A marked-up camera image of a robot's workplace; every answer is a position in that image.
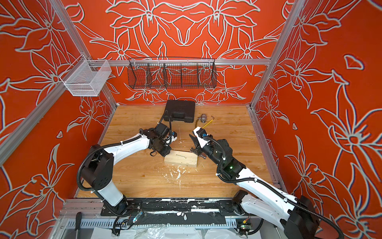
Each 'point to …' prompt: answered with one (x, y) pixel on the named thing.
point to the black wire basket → (172, 72)
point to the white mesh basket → (86, 77)
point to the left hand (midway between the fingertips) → (168, 149)
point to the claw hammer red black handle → (196, 149)
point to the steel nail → (179, 155)
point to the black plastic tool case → (181, 110)
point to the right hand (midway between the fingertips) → (192, 130)
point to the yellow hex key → (208, 123)
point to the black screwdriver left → (78, 221)
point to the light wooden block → (182, 158)
